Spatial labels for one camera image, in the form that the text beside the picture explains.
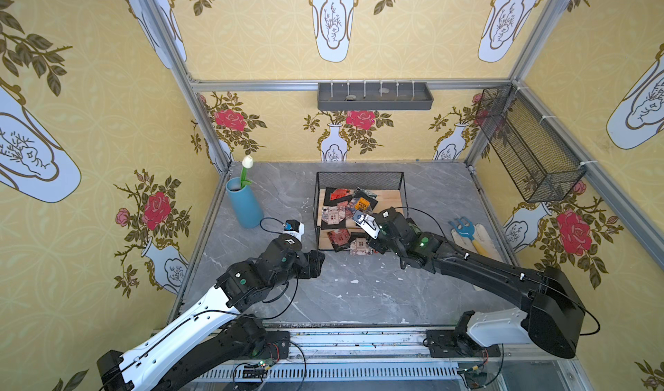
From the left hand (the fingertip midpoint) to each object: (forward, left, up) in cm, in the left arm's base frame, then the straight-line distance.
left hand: (313, 257), depth 73 cm
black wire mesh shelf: (+19, -11, 0) cm, 22 cm away
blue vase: (+20, +24, -1) cm, 31 cm away
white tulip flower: (+27, +21, +11) cm, 36 cm away
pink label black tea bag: (+14, -6, -1) cm, 15 cm away
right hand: (+11, -16, -2) cm, 19 cm away
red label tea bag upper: (+22, -7, -1) cm, 23 cm away
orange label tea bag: (+19, -16, 0) cm, 24 cm away
